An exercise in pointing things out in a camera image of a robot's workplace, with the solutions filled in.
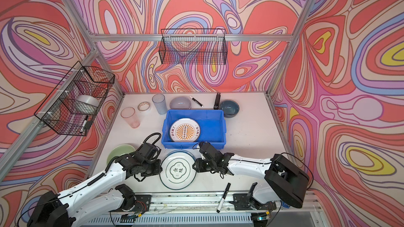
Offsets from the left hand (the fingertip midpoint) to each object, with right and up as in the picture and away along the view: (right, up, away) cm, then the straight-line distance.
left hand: (165, 168), depth 81 cm
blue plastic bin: (+27, +22, +22) cm, 41 cm away
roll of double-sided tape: (-23, +33, +30) cm, 50 cm away
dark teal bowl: (+39, +32, +26) cm, 57 cm away
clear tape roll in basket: (-33, +34, -11) cm, 48 cm away
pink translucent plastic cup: (-24, +28, +10) cm, 38 cm away
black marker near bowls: (+15, +37, +33) cm, 52 cm away
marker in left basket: (-36, +26, -8) cm, 45 cm away
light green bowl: (-25, +9, +3) cm, 27 cm away
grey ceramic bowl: (+4, +36, +29) cm, 46 cm away
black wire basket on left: (-43, +32, -8) cm, 54 cm away
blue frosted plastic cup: (-7, +36, +16) cm, 40 cm away
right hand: (+17, -1, 0) cm, 17 cm away
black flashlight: (+29, +34, +28) cm, 53 cm away
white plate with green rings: (+7, -2, +1) cm, 7 cm away
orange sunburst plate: (+9, +18, +16) cm, 26 cm away
